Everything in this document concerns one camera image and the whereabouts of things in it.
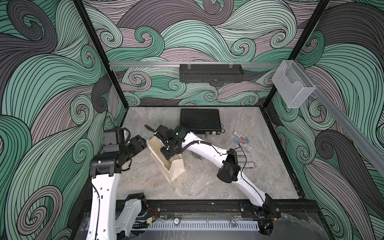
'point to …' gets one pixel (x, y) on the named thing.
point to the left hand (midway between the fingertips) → (139, 142)
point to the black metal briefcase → (203, 121)
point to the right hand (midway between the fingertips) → (166, 155)
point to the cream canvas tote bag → (171, 168)
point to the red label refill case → (242, 140)
